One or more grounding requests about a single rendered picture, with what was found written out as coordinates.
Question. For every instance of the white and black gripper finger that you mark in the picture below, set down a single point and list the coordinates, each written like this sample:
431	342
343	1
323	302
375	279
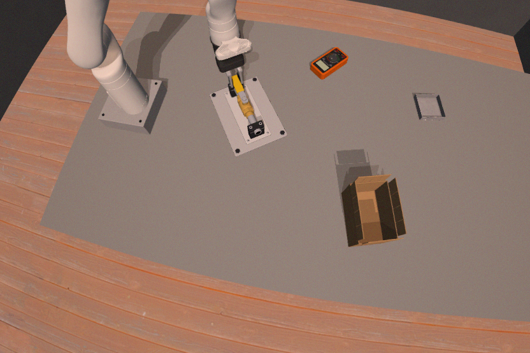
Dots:
230	79
239	69

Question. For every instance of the orange digital multimeter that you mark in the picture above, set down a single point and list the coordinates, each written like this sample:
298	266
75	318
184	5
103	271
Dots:
329	63

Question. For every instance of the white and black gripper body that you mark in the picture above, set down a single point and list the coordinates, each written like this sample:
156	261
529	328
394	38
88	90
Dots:
228	47

